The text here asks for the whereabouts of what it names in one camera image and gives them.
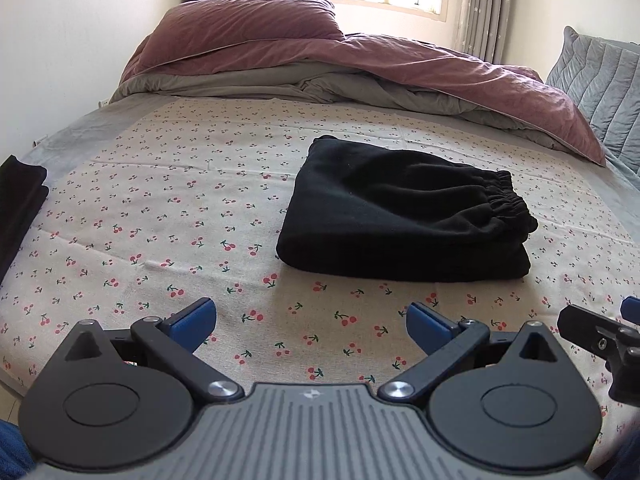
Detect black pants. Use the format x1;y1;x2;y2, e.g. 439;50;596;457
277;136;538;283

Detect cherry print cloth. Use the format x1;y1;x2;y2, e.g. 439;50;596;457
1;99;639;479

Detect black folded garment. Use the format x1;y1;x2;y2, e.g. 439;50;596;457
0;155;49;278

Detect grey quilted headboard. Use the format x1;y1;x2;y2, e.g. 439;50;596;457
547;26;640;174

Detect mauve and grey duvet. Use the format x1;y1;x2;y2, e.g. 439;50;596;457
114;35;605;165

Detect mauve pillow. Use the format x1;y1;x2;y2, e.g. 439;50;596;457
130;0;344;74

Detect grey patterned curtain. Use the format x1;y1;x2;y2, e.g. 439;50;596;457
456;0;511;64

